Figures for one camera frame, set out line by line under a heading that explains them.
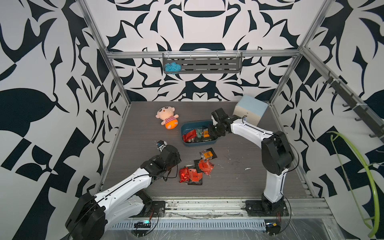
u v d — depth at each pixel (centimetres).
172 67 91
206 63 94
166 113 104
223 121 73
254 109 99
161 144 75
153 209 73
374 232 51
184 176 82
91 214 39
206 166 87
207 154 91
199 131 99
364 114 55
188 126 101
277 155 51
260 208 73
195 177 83
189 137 97
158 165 61
